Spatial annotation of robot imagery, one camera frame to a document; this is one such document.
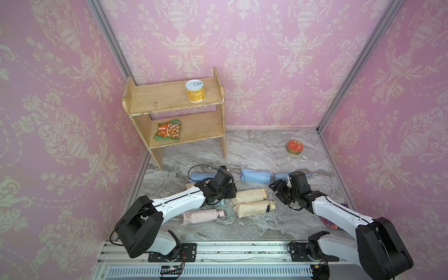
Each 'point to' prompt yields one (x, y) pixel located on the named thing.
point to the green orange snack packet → (168, 130)
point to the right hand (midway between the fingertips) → (271, 188)
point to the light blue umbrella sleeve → (263, 177)
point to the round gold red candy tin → (294, 147)
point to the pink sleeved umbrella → (200, 216)
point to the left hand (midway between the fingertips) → (235, 192)
